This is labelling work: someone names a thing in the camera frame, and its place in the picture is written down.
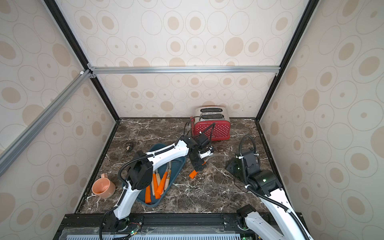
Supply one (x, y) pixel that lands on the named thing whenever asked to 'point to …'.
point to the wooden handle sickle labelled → (168, 176)
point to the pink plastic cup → (103, 187)
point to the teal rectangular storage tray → (176, 166)
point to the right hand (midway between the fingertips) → (232, 164)
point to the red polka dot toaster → (212, 120)
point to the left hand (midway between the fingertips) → (203, 162)
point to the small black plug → (129, 147)
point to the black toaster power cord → (184, 128)
